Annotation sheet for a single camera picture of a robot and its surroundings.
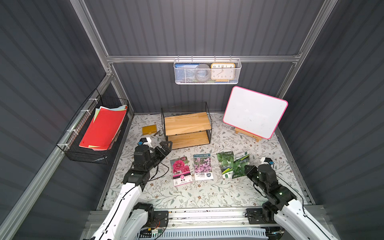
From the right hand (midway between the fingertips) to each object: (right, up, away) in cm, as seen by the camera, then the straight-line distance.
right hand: (247, 165), depth 82 cm
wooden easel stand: (+2, +18, +24) cm, 30 cm away
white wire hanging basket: (-32, +51, +9) cm, 61 cm away
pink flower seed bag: (-38, -5, +7) cm, 39 cm away
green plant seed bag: (-9, 0, +12) cm, 15 cm away
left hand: (-44, +11, -5) cm, 46 cm away
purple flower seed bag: (-25, -3, +9) cm, 26 cm away
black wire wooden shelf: (-34, +23, +14) cm, 43 cm away
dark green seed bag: (-2, +1, +7) cm, 7 cm away
